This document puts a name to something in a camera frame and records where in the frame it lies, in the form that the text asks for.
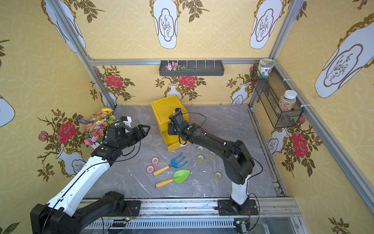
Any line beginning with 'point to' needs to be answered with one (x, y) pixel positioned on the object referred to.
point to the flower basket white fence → (96, 130)
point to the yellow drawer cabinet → (163, 108)
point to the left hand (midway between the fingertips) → (142, 128)
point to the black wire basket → (270, 90)
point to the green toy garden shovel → (180, 176)
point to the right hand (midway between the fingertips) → (175, 123)
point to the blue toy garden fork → (174, 164)
